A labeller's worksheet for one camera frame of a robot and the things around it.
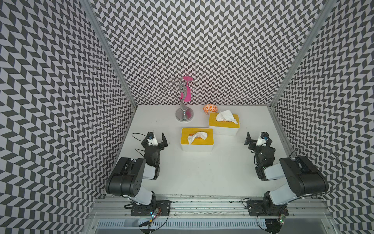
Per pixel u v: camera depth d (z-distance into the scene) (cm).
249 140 80
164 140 83
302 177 45
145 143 79
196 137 84
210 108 116
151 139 75
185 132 107
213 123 97
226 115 91
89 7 72
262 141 75
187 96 99
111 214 71
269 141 79
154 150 69
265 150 68
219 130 96
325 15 69
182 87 93
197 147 91
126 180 44
